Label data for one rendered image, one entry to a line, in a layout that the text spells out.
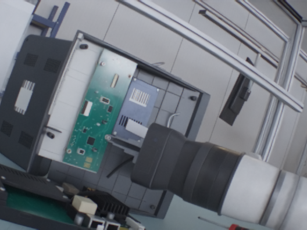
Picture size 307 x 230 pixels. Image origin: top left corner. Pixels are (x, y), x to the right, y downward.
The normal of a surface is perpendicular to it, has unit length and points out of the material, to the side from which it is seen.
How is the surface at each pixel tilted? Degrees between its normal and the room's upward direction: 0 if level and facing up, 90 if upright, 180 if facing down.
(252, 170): 55
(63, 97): 90
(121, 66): 90
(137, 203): 90
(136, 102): 90
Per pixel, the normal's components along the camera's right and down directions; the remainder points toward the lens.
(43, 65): -0.52, -0.24
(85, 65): 0.56, 0.16
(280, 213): -0.43, 0.18
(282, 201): -0.30, -0.24
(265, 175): 0.07, -0.63
